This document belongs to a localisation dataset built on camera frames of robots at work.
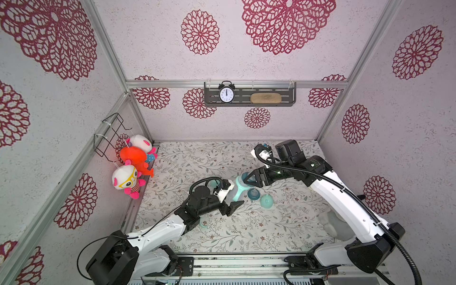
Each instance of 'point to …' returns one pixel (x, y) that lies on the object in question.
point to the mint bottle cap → (266, 201)
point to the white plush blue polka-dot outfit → (143, 143)
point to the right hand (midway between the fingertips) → (248, 177)
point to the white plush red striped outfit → (126, 177)
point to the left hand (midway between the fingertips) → (237, 195)
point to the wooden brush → (266, 98)
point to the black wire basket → (104, 145)
